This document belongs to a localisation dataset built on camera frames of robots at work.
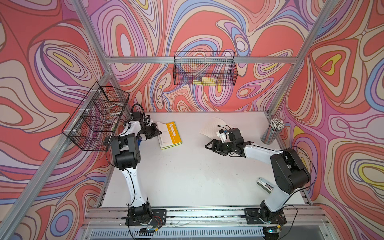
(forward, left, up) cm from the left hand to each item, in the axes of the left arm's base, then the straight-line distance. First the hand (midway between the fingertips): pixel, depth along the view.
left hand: (162, 132), depth 100 cm
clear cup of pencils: (-6, -71, +7) cm, 71 cm away
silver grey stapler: (-34, -60, -4) cm, 69 cm away
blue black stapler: (-5, +16, -5) cm, 18 cm away
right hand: (-16, -32, 0) cm, 36 cm away
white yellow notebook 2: (-10, -2, -5) cm, 11 cm away
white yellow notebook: (-2, -5, -3) cm, 6 cm away
